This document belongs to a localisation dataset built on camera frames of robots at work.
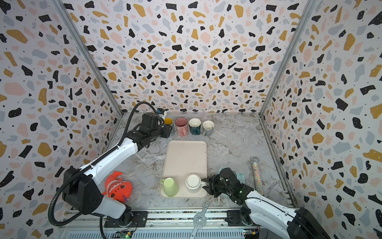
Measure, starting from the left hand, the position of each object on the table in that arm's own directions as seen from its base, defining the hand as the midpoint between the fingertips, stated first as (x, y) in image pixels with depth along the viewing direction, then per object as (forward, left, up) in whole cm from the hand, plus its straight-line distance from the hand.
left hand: (169, 124), depth 82 cm
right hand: (-26, -16, -15) cm, 34 cm away
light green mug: (-29, -2, -15) cm, 33 cm away
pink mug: (+14, -5, -16) cm, 21 cm away
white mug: (-26, -13, -18) cm, 34 cm away
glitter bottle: (-13, -51, -21) cm, 57 cm away
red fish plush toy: (-29, +25, -15) cm, 42 cm away
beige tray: (-8, -7, -24) cm, 26 cm away
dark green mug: (+13, -14, -16) cm, 25 cm away
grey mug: (+13, -24, -19) cm, 33 cm away
